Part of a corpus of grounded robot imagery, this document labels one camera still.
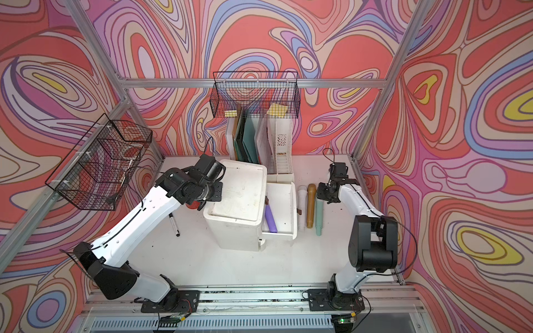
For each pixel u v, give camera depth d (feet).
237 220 2.19
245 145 2.86
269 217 2.75
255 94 2.77
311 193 3.32
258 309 2.41
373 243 1.52
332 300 2.21
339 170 2.41
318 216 3.08
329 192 2.26
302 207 3.12
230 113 2.70
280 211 2.97
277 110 2.98
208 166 1.77
